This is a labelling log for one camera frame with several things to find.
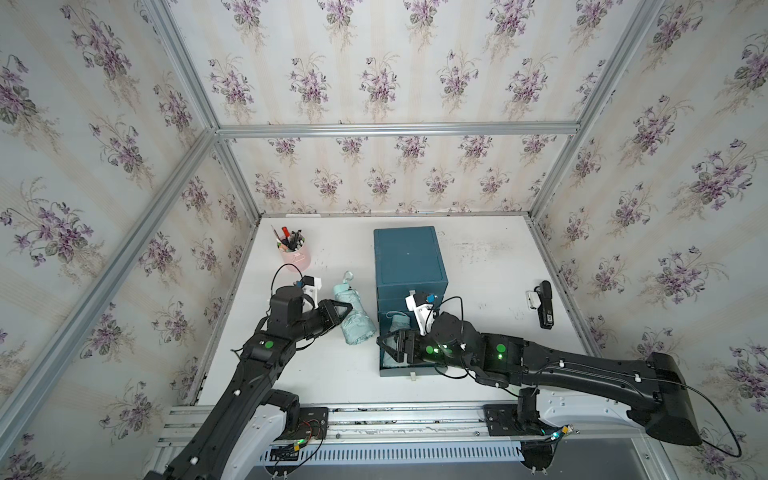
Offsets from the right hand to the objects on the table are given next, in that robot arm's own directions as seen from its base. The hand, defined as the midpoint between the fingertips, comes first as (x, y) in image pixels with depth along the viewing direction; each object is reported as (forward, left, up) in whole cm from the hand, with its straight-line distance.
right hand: (388, 344), depth 65 cm
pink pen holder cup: (+34, +31, -10) cm, 47 cm away
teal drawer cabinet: (+23, -5, +1) cm, 23 cm away
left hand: (+10, +9, -4) cm, 14 cm away
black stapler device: (+19, -48, -18) cm, 55 cm away
